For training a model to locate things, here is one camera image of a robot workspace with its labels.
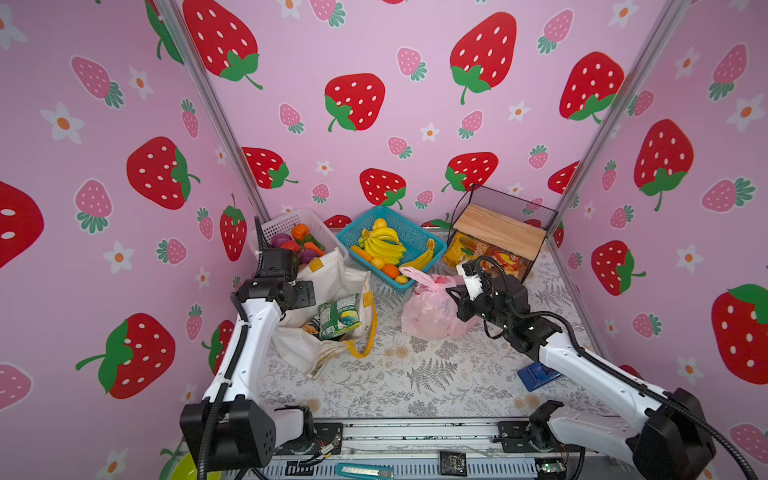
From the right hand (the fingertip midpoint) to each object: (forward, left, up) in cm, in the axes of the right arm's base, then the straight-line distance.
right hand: (447, 287), depth 78 cm
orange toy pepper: (+31, +56, -14) cm, 66 cm away
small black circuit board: (-37, -4, -20) cm, 42 cm away
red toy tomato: (+23, +57, -14) cm, 63 cm away
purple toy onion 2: (+25, +61, -13) cm, 68 cm away
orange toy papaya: (+25, +30, -17) cm, 42 cm away
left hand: (-5, +42, -3) cm, 42 cm away
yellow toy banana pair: (+24, +7, -18) cm, 30 cm away
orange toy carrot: (+24, +49, -16) cm, 57 cm away
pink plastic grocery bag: (-6, +4, -3) cm, 8 cm away
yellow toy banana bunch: (+31, +24, -17) cm, 42 cm away
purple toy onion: (+19, +49, -14) cm, 55 cm away
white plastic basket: (+32, +62, -12) cm, 71 cm away
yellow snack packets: (+27, -7, -14) cm, 31 cm away
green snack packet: (-8, +29, -8) cm, 31 cm away
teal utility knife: (-41, +17, -22) cm, 49 cm away
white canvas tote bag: (-17, +38, -5) cm, 42 cm away
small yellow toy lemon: (+19, +23, -15) cm, 33 cm away
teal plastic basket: (+34, +12, -17) cm, 40 cm away
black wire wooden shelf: (+32, -14, -5) cm, 35 cm away
